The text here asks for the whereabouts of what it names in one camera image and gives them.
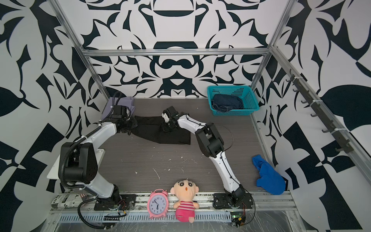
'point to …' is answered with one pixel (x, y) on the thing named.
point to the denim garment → (224, 102)
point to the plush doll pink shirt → (185, 190)
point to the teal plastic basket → (250, 103)
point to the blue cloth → (270, 180)
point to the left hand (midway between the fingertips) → (134, 121)
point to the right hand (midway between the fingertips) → (162, 127)
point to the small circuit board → (236, 217)
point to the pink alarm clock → (158, 203)
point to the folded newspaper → (68, 201)
